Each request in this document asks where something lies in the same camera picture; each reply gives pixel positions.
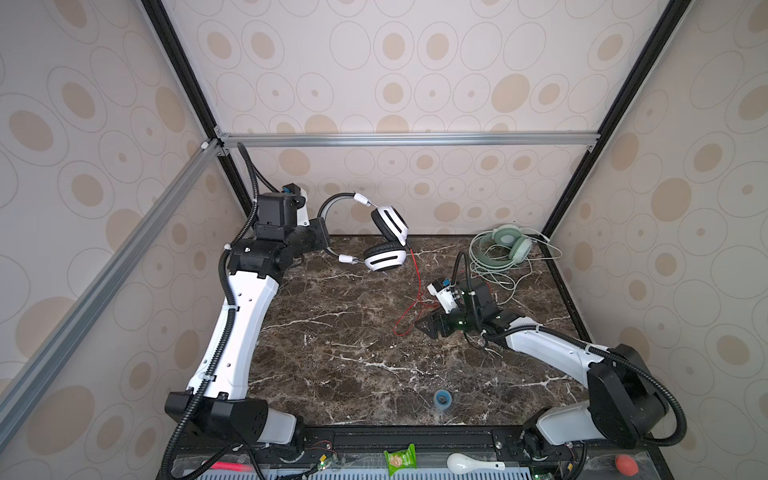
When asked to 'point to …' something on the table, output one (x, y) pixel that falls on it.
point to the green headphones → (510, 236)
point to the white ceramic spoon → (460, 464)
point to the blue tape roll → (443, 399)
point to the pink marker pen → (232, 466)
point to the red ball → (627, 465)
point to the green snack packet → (402, 459)
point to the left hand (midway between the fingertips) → (332, 222)
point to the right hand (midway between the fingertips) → (426, 318)
